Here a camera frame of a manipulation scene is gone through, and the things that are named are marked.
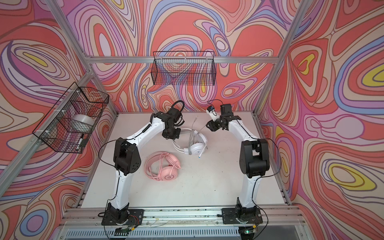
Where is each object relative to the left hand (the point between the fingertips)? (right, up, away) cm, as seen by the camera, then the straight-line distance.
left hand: (178, 136), depth 94 cm
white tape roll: (-44, +8, -23) cm, 50 cm away
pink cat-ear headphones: (-3, -18, -17) cm, 25 cm away
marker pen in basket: (-46, -2, -22) cm, 51 cm away
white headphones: (+12, -4, -10) cm, 16 cm away
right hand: (+22, +7, +3) cm, 23 cm away
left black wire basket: (-49, +8, -24) cm, 55 cm away
